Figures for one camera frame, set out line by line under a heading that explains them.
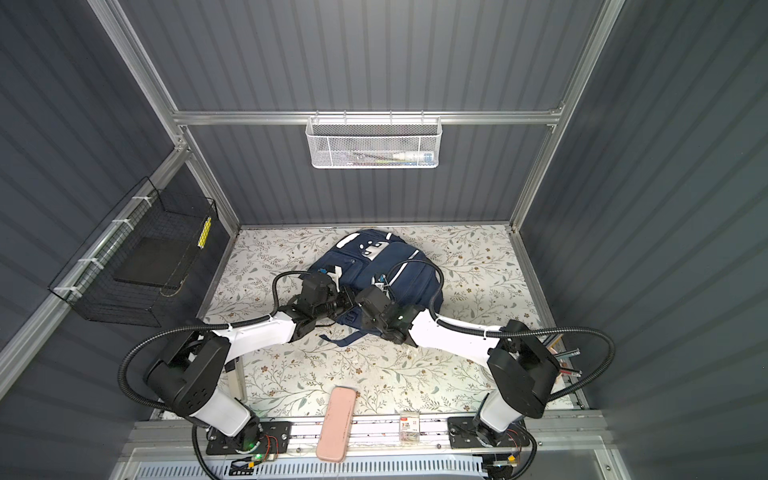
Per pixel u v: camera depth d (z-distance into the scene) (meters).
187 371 0.45
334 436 0.73
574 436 0.74
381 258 0.95
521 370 0.43
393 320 0.61
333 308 0.77
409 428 0.73
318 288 0.69
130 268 0.71
